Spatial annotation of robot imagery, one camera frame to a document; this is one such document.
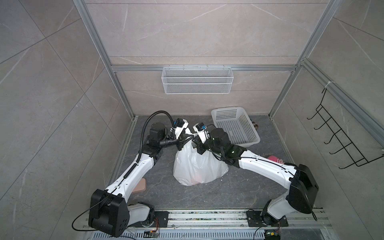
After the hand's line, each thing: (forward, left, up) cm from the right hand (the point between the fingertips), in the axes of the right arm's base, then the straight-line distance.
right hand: (193, 138), depth 76 cm
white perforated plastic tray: (+30, -34, -24) cm, 52 cm away
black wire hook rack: (-17, -67, +8) cm, 70 cm away
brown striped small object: (+27, -47, -22) cm, 58 cm away
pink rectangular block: (-17, +30, -22) cm, 41 cm away
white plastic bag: (-12, +2, -8) cm, 15 cm away
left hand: (0, -1, +4) cm, 4 cm away
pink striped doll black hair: (-3, -49, -19) cm, 53 cm away
